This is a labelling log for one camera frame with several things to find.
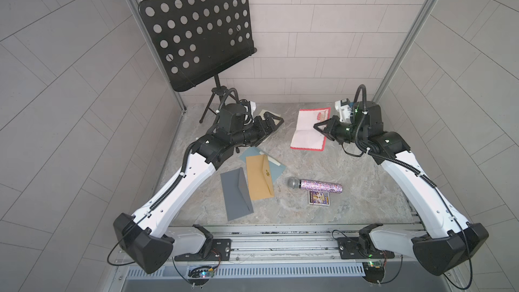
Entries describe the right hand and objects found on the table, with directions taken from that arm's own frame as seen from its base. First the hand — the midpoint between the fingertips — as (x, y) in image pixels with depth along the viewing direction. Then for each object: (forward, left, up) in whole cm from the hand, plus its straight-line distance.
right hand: (312, 125), depth 69 cm
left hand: (-1, +11, +3) cm, 11 cm away
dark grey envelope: (-12, +30, -30) cm, 44 cm away
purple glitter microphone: (-8, +5, -27) cm, 29 cm away
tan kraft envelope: (-4, +20, -30) cm, 36 cm away
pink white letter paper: (-2, +3, -4) cm, 5 cm away
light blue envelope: (+1, +13, -31) cm, 33 cm away
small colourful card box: (-14, -4, -30) cm, 33 cm away
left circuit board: (-36, +42, -33) cm, 64 cm away
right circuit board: (-39, -18, -33) cm, 54 cm away
